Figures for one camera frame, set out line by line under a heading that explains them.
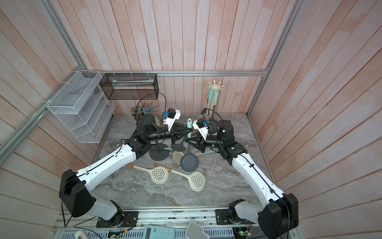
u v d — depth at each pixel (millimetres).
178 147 1008
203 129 608
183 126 628
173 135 587
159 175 852
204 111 1056
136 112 991
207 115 950
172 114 563
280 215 385
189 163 765
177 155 947
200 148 623
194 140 648
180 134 629
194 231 624
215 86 798
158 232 686
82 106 730
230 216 669
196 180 852
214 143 618
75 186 404
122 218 705
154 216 749
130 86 972
